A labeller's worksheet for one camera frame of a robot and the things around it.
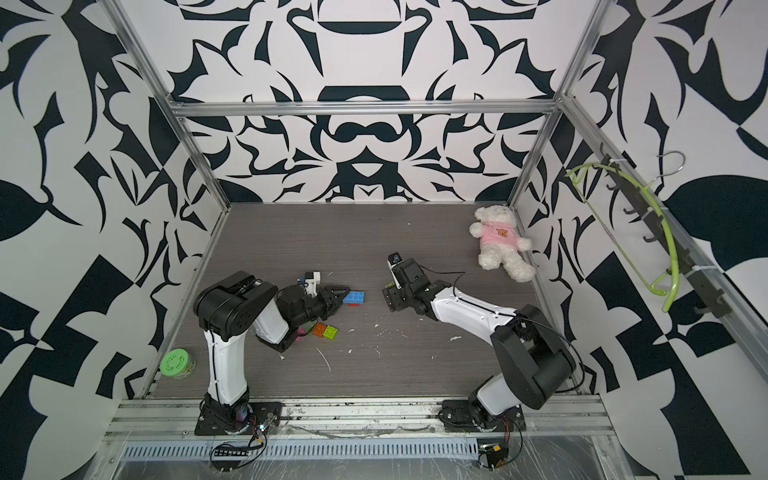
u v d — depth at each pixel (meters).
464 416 0.74
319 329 0.87
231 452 0.73
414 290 0.68
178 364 0.78
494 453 0.71
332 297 0.86
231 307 0.53
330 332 0.87
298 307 0.78
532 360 0.44
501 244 0.99
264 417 0.73
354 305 0.93
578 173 0.84
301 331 0.83
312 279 0.91
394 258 0.80
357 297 0.92
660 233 0.55
